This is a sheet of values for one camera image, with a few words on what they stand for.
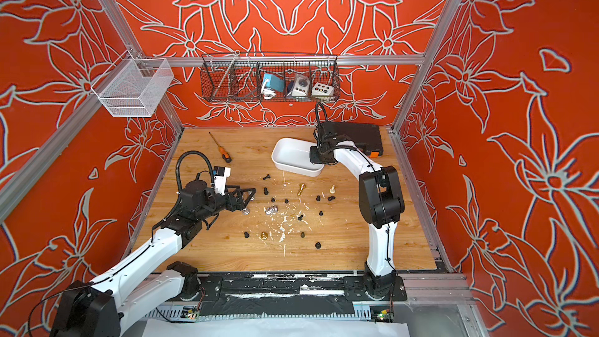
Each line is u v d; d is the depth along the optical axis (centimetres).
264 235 83
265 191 95
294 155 110
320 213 90
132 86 90
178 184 60
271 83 84
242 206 71
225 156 105
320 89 95
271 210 90
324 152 71
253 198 74
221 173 71
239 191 71
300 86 90
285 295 73
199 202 62
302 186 96
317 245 81
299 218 88
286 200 93
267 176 101
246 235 83
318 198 93
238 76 99
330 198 94
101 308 39
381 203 54
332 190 95
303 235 83
